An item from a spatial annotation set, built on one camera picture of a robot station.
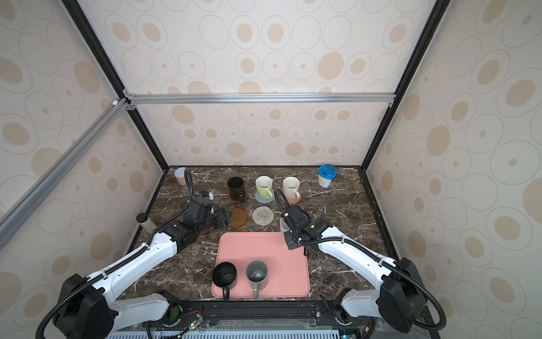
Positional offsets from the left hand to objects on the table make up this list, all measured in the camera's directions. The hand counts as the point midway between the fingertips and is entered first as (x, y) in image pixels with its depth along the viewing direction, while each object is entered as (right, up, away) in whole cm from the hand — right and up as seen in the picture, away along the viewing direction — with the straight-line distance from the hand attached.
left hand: (233, 214), depth 82 cm
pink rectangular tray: (+21, -21, 0) cm, 30 cm away
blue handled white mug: (+19, -2, -16) cm, 25 cm away
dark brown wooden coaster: (-6, +4, +24) cm, 25 cm away
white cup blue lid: (+42, +17, +23) cm, 51 cm away
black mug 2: (-3, -24, 0) cm, 24 cm away
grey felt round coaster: (+11, +3, +24) cm, 27 cm away
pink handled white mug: (+24, +11, +19) cm, 32 cm away
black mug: (-2, +10, +18) cm, 21 cm away
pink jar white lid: (-34, +18, +28) cm, 48 cm away
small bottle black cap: (-39, -3, +6) cm, 39 cm away
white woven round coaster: (+10, -3, +18) cm, 21 cm away
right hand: (+26, -9, +1) cm, 28 cm away
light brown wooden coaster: (-1, -4, +18) cm, 18 cm away
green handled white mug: (+11, +11, +20) cm, 25 cm away
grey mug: (+9, -23, 0) cm, 25 cm away
